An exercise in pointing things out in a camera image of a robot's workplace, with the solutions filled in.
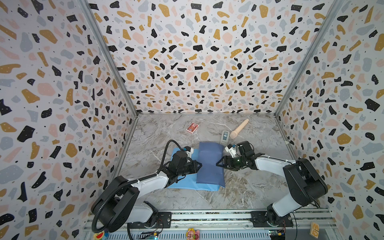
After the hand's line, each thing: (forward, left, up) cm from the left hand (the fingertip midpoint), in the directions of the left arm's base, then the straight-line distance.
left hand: (203, 164), depth 83 cm
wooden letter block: (-31, -53, -8) cm, 62 cm away
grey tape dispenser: (+23, -16, -7) cm, 28 cm away
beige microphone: (+26, -23, -7) cm, 35 cm away
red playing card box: (+34, +7, -9) cm, 36 cm away
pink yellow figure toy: (-32, +6, -6) cm, 33 cm away
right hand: (+2, -9, -4) cm, 10 cm away
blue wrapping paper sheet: (-6, -4, -3) cm, 8 cm away
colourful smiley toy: (-31, +49, -8) cm, 58 cm away
